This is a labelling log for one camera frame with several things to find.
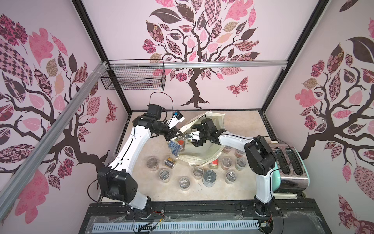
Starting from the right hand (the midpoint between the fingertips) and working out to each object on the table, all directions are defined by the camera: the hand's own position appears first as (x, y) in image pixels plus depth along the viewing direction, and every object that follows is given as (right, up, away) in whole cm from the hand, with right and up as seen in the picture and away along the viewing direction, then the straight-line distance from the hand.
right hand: (193, 130), depth 96 cm
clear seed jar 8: (+22, -12, -5) cm, 25 cm away
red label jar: (+13, -20, -10) cm, 26 cm away
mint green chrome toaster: (+46, -19, -28) cm, 58 cm away
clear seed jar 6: (+20, -19, -10) cm, 30 cm away
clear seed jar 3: (+3, -24, -14) cm, 28 cm away
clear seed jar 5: (-25, -19, -10) cm, 33 cm away
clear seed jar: (-17, -25, -16) cm, 34 cm away
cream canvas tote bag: (+8, -14, -8) cm, 18 cm away
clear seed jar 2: (+9, -25, -18) cm, 32 cm away
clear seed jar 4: (-5, -28, -18) cm, 34 cm away
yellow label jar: (-14, -19, -10) cm, 26 cm away
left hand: (-8, -2, -19) cm, 21 cm away
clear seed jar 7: (+21, -26, -16) cm, 37 cm away
